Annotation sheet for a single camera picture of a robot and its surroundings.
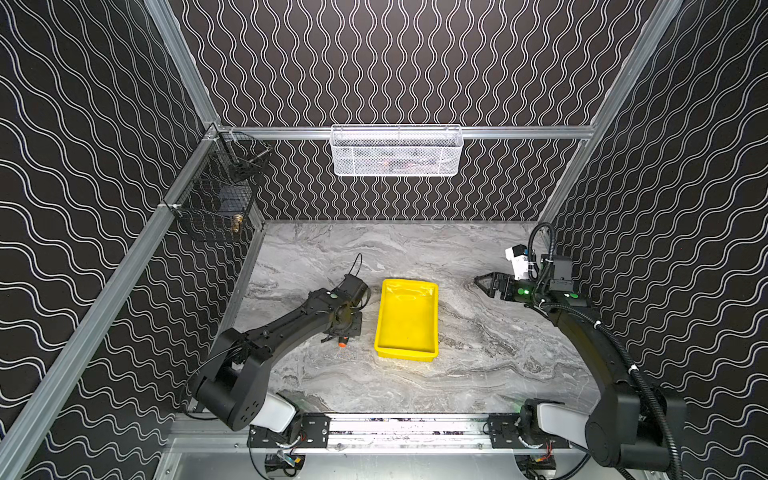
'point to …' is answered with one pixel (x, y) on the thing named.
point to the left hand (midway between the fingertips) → (359, 330)
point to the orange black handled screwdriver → (342, 341)
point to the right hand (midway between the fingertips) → (489, 281)
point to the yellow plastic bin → (407, 321)
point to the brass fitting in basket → (237, 219)
